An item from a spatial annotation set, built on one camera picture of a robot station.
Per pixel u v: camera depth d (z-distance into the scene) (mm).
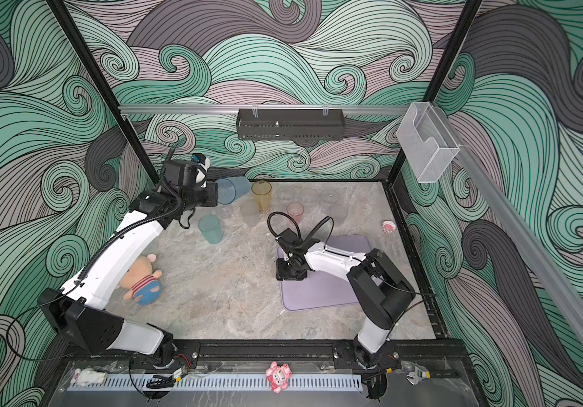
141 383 694
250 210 1012
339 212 1006
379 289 456
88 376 673
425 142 795
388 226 983
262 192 1029
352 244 978
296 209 1014
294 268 758
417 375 697
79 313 380
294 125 959
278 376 670
